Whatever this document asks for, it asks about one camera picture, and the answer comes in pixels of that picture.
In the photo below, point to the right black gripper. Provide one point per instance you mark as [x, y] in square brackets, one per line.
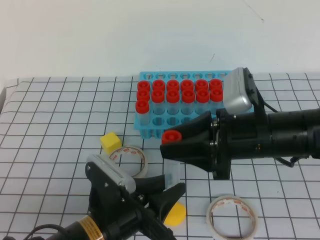
[238, 136]

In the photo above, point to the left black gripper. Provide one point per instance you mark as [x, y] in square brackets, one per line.
[120, 214]

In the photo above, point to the red capped clear test tube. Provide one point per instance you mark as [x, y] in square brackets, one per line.
[171, 168]

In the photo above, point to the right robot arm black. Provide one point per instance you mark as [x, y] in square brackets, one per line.
[294, 135]

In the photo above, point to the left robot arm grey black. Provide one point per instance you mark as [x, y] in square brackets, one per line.
[83, 229]

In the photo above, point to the middle row tube five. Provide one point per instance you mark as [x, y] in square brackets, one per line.
[202, 101]

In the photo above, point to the row tube five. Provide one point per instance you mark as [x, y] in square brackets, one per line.
[201, 84]
[202, 101]

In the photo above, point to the middle row tube four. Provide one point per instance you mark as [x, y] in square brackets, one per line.
[188, 100]

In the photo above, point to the row tube four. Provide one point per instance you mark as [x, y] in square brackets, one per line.
[188, 100]
[186, 84]

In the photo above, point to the middle row tube six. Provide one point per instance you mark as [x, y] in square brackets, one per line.
[216, 100]

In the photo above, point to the row tube six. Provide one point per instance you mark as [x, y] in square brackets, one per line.
[216, 100]
[215, 83]

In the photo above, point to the middle row tube three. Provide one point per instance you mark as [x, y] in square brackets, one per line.
[172, 99]

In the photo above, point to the row tube three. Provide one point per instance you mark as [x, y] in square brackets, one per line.
[172, 99]
[173, 84]

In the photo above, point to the blue test tube rack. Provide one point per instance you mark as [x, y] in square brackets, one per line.
[159, 123]

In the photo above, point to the back row tube five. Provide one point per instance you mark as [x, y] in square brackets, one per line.
[201, 84]

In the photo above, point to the back row tube four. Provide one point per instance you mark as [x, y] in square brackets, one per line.
[186, 84]

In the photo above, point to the back row tube six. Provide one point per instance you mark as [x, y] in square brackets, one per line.
[215, 83]

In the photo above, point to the back row tube three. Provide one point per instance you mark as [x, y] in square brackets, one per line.
[173, 84]

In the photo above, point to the middle row tube two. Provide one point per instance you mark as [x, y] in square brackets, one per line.
[158, 101]

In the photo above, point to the row tube two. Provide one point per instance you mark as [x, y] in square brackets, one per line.
[158, 84]
[158, 101]

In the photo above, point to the front row red capped tube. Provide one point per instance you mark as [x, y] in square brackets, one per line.
[143, 112]

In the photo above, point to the back row tube two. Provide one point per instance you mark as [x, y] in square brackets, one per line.
[158, 84]

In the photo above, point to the middle row tube one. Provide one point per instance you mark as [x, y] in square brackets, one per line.
[143, 95]

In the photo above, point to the row tube one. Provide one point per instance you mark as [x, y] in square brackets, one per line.
[143, 95]
[143, 85]

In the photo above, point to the back row tube one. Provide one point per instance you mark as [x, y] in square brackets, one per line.
[143, 85]

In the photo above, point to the left white tape roll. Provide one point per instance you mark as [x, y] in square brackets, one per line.
[133, 151]

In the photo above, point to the white tape roll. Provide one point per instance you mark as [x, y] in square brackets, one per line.
[234, 201]
[133, 151]

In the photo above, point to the yellow rubber duck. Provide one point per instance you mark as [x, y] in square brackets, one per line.
[176, 216]

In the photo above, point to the right white tape roll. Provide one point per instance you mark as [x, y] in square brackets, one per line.
[234, 201]

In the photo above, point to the yellow foam cube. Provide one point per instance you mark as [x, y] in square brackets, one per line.
[110, 142]

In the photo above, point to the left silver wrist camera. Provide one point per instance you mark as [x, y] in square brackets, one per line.
[112, 170]

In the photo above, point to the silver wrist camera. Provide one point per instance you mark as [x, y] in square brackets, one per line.
[112, 170]
[235, 98]

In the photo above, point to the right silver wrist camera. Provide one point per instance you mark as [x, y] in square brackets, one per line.
[235, 98]

